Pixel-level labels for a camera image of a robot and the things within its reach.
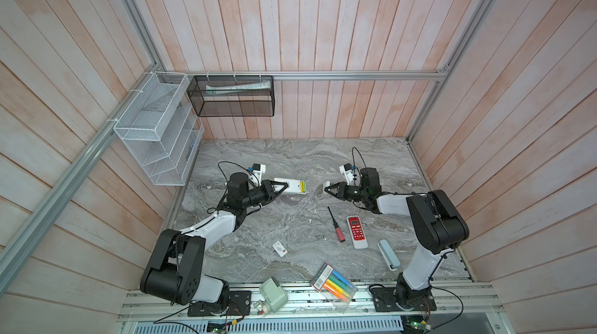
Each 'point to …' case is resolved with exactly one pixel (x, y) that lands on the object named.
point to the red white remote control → (357, 231)
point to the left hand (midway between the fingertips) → (288, 189)
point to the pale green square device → (274, 294)
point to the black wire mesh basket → (232, 95)
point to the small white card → (280, 248)
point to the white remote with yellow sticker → (294, 186)
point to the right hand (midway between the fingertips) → (326, 189)
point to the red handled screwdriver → (338, 230)
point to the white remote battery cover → (326, 184)
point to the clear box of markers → (334, 287)
